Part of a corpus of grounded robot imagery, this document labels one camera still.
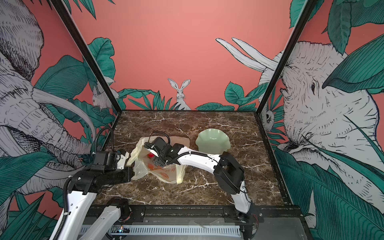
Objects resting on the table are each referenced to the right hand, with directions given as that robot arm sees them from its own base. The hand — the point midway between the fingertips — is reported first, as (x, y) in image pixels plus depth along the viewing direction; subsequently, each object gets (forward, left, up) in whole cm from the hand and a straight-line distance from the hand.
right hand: (159, 151), depth 84 cm
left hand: (-13, +9, +4) cm, 16 cm away
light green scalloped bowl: (+16, -33, -13) cm, 38 cm away
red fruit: (+2, +7, -7) cm, 10 cm away
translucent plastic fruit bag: (-10, +6, +6) cm, 13 cm away
